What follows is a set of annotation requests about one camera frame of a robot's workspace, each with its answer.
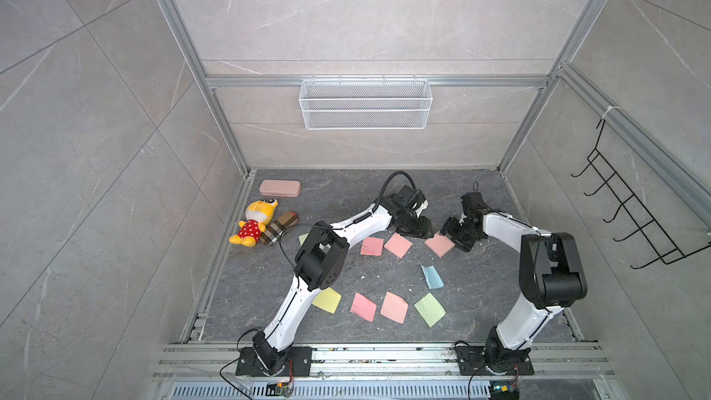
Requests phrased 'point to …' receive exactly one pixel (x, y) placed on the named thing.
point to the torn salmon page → (394, 307)
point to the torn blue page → (432, 277)
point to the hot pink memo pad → (372, 246)
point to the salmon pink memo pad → (440, 244)
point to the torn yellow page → (328, 299)
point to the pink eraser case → (284, 188)
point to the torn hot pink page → (363, 307)
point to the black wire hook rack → (647, 226)
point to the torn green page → (430, 309)
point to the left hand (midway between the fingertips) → (434, 232)
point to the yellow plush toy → (257, 215)
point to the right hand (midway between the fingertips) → (449, 236)
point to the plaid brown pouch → (280, 225)
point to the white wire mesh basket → (365, 104)
